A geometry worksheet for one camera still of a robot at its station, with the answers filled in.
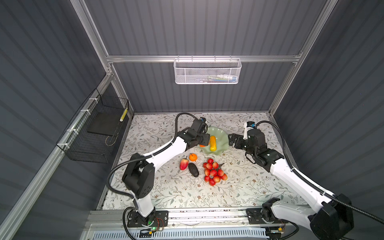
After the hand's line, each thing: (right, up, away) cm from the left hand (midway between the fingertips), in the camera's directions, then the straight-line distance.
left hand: (205, 136), depth 87 cm
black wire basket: (-56, +1, -15) cm, 58 cm away
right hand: (+17, 0, -6) cm, 18 cm away
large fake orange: (-2, -5, -7) cm, 9 cm away
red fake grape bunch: (+4, -20, -5) cm, 21 cm away
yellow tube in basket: (-46, +12, -5) cm, 48 cm away
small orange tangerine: (-7, -13, +5) cm, 16 cm away
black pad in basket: (-52, +7, -12) cm, 54 cm away
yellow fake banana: (+6, -5, +11) cm, 14 cm away
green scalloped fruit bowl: (+13, -4, +14) cm, 19 cm away
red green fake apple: (-13, -17, +2) cm, 21 cm away
